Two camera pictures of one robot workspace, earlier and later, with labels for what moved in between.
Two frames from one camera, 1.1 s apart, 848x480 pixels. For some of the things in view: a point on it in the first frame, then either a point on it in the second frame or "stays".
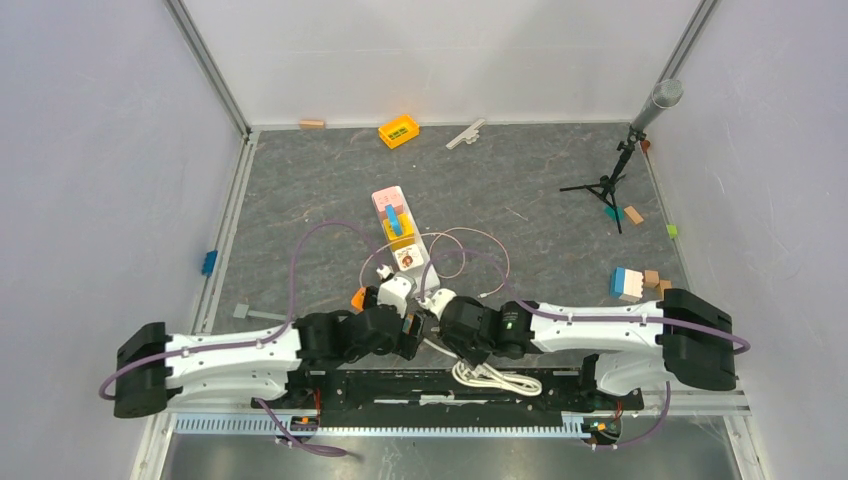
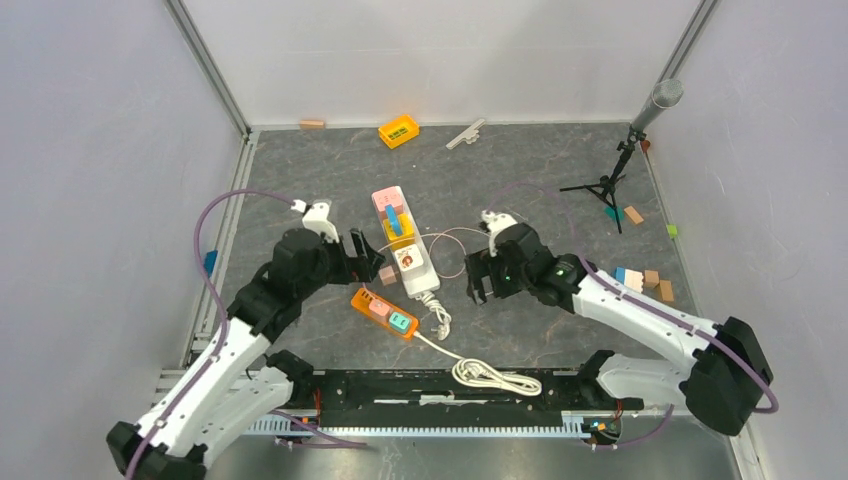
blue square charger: x=394 y=219 stays
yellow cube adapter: x=404 y=241 stays
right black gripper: x=472 y=357 -> x=481 y=263
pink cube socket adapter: x=391 y=196 stays
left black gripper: x=406 y=344 -> x=355 y=267
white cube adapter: x=408 y=257 stays
